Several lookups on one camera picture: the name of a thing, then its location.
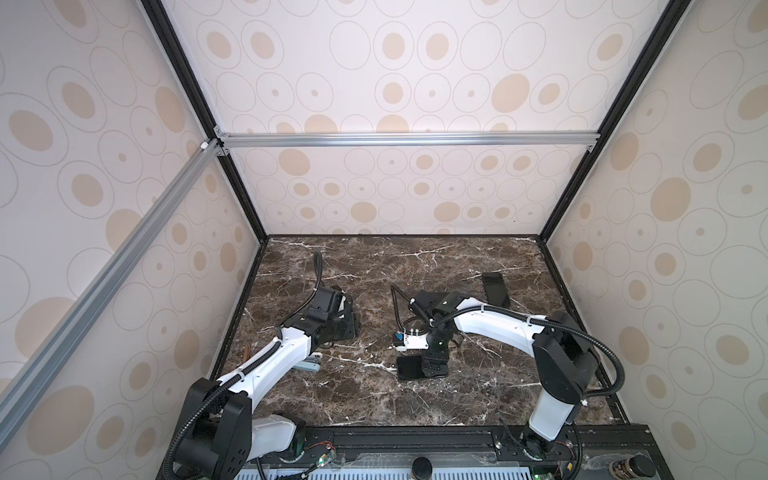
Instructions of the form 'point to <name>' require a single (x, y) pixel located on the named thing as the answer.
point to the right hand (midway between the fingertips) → (429, 352)
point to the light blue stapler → (311, 363)
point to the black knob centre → (422, 468)
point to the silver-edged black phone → (495, 289)
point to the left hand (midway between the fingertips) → (363, 321)
